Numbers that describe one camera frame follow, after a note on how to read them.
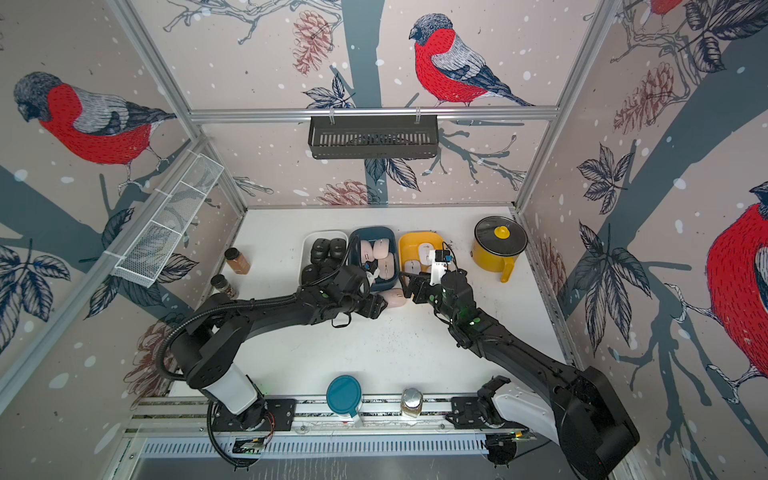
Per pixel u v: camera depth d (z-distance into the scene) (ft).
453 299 2.01
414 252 3.50
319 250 3.30
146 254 2.63
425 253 3.42
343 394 2.32
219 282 2.89
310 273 3.12
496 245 3.12
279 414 2.41
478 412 2.40
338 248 3.30
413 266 3.30
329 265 3.15
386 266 3.28
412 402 2.16
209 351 1.48
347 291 2.30
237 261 3.17
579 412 1.32
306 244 3.38
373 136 3.46
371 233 3.51
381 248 3.42
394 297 3.02
